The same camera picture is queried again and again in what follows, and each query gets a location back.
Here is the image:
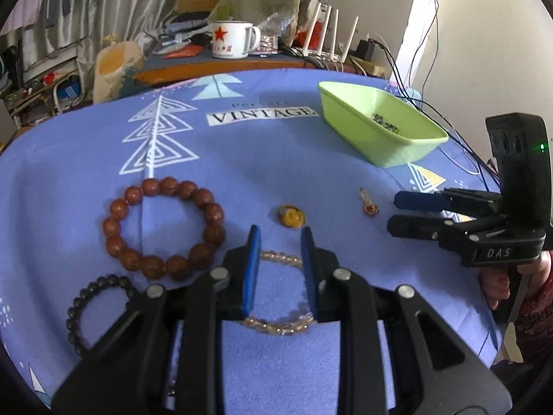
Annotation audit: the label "brown wooden desk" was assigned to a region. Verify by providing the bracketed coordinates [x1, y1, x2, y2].
[133, 47, 331, 88]

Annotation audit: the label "white enamel mug red star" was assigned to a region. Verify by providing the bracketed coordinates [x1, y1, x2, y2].
[210, 21, 262, 60]

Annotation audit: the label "blue white shoe box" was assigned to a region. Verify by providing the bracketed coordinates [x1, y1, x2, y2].
[54, 75, 84, 107]

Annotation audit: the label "person's right hand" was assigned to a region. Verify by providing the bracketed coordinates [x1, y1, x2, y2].
[479, 250, 553, 311]

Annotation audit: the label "white router with antennas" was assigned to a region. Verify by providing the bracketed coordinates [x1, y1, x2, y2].
[297, 2, 360, 65]

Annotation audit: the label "beige sack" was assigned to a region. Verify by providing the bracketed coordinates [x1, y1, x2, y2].
[94, 40, 146, 105]

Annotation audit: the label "red plastic bag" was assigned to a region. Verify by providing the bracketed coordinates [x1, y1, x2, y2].
[306, 21, 326, 49]

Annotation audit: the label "red envelope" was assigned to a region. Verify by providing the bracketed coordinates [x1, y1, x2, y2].
[163, 45, 205, 60]

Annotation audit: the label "grey curtain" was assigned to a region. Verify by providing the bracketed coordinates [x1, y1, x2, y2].
[0, 0, 243, 79]

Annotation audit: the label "green plastic basket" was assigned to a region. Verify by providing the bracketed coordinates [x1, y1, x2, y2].
[317, 81, 450, 168]

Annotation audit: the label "black cable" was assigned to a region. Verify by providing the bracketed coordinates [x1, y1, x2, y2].
[375, 32, 504, 184]

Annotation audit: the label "grey bead bracelet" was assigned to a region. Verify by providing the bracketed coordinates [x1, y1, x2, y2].
[371, 113, 402, 134]

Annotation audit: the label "blue printed tablecloth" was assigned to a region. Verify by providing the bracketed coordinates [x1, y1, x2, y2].
[0, 67, 519, 415]

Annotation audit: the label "black bead bracelet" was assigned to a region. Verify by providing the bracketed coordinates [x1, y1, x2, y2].
[65, 274, 140, 358]

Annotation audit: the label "brown wooden bead bracelet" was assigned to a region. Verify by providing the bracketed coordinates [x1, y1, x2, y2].
[101, 176, 226, 281]

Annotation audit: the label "beige power strip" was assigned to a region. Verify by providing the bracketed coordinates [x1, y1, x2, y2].
[349, 55, 386, 79]

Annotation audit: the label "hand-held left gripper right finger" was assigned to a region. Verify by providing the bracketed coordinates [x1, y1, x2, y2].
[300, 225, 513, 415]

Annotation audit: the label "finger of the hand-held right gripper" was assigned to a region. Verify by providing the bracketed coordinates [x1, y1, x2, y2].
[386, 214, 506, 253]
[394, 188, 504, 217]

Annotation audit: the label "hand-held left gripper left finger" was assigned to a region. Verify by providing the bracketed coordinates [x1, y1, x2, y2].
[51, 224, 262, 415]

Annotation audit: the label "clear crystal bead bracelet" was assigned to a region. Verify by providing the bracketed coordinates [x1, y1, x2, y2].
[241, 250, 319, 336]

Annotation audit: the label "small amber charm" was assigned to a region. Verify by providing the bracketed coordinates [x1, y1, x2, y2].
[358, 187, 380, 217]

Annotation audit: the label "yellow amber ring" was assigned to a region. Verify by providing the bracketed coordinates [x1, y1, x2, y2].
[276, 204, 308, 228]

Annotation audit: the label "cardboard box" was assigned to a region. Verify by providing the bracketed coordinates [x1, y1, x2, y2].
[176, 0, 228, 15]

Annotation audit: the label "small snack packets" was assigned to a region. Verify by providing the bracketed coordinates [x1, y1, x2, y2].
[254, 35, 280, 55]

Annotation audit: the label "clear plastic bag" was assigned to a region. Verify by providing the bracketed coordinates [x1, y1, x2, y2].
[261, 11, 300, 42]

